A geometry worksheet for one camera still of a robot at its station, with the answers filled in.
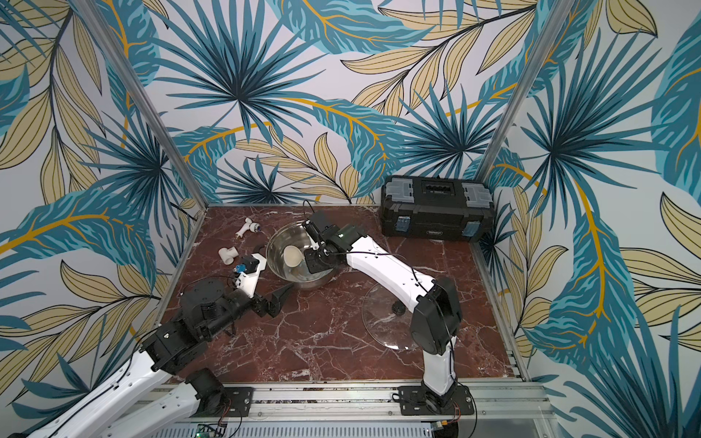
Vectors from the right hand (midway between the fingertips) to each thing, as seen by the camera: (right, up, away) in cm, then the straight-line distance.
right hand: (314, 261), depth 82 cm
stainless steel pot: (-8, +8, +11) cm, 16 cm away
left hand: (-7, -3, -13) cm, 15 cm away
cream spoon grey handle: (-10, 0, +18) cm, 21 cm away
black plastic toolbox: (+42, +18, +18) cm, 49 cm away
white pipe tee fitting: (-34, +1, +19) cm, 39 cm away
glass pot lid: (+23, -20, +8) cm, 31 cm away
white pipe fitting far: (-30, +11, +28) cm, 43 cm away
